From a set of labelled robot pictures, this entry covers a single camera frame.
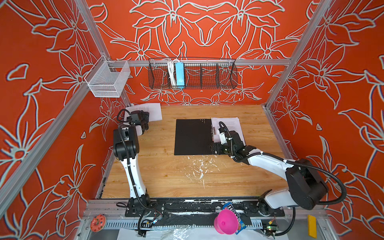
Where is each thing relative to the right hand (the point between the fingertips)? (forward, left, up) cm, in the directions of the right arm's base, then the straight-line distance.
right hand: (211, 144), depth 87 cm
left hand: (+28, +45, -3) cm, 53 cm away
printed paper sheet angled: (+21, -19, -8) cm, 29 cm away
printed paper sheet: (+36, +41, -7) cm, 55 cm away
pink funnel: (-38, -3, -2) cm, 38 cm away
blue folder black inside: (+11, +10, -8) cm, 17 cm away
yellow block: (-39, -44, -9) cm, 60 cm away
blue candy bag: (-39, -11, -8) cm, 41 cm away
